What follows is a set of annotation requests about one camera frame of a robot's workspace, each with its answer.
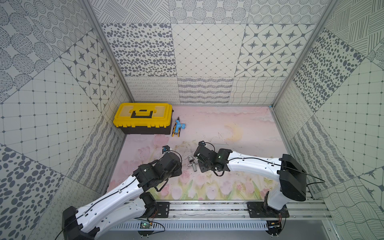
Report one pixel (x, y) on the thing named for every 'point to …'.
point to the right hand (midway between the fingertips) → (205, 163)
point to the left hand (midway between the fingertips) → (179, 164)
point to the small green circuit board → (144, 224)
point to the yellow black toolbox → (144, 118)
